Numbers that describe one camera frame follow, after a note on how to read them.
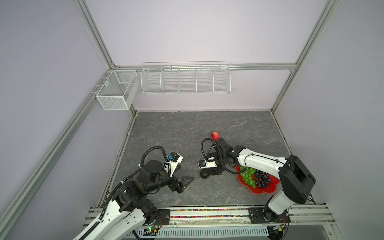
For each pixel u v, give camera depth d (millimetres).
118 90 1010
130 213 475
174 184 574
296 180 449
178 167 703
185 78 1084
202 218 743
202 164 722
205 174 828
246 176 821
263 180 825
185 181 580
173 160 569
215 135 1017
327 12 711
